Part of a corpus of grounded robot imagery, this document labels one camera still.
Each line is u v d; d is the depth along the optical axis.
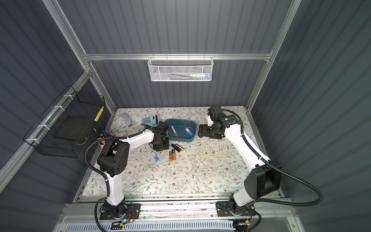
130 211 0.72
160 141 0.82
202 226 0.77
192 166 0.89
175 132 1.05
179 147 0.97
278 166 0.42
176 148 0.96
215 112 0.63
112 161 0.52
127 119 1.12
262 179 0.41
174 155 0.93
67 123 0.74
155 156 0.94
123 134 1.02
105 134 0.89
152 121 1.11
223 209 0.74
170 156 0.93
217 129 0.57
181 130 1.05
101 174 0.53
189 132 1.05
